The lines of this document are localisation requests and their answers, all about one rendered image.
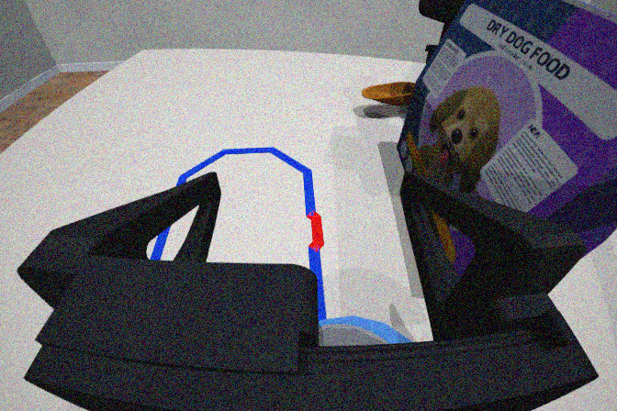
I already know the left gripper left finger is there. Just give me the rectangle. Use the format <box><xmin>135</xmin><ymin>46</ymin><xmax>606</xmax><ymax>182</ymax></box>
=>
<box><xmin>35</xmin><ymin>172</ymin><xmax>221</xmax><ymax>262</ymax></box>

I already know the purple dry dog food bag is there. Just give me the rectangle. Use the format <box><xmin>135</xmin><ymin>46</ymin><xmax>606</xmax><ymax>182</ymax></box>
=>
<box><xmin>397</xmin><ymin>0</ymin><xmax>617</xmax><ymax>259</ymax></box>

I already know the blue tape outline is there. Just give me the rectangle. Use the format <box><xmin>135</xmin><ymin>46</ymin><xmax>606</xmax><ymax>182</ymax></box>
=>
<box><xmin>151</xmin><ymin>147</ymin><xmax>327</xmax><ymax>321</ymax></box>

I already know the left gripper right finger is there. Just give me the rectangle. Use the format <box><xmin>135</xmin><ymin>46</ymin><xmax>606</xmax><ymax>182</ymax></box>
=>
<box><xmin>400</xmin><ymin>171</ymin><xmax>587</xmax><ymax>340</ymax></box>

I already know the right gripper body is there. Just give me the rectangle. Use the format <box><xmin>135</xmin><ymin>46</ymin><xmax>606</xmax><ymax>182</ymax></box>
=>
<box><xmin>425</xmin><ymin>25</ymin><xmax>449</xmax><ymax>60</ymax></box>

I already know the grey metal bowl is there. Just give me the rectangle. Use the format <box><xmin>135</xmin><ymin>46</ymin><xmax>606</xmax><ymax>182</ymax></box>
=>
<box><xmin>319</xmin><ymin>324</ymin><xmax>389</xmax><ymax>346</ymax></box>

